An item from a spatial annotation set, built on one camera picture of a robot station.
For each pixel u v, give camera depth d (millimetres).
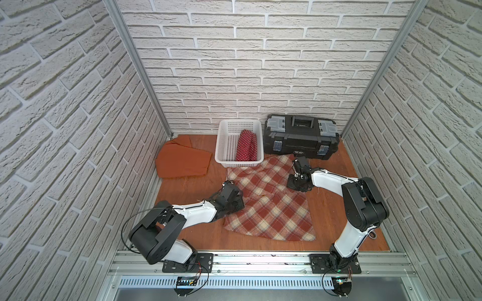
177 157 1085
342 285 696
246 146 1063
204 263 740
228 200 667
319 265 738
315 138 972
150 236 453
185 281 725
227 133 1176
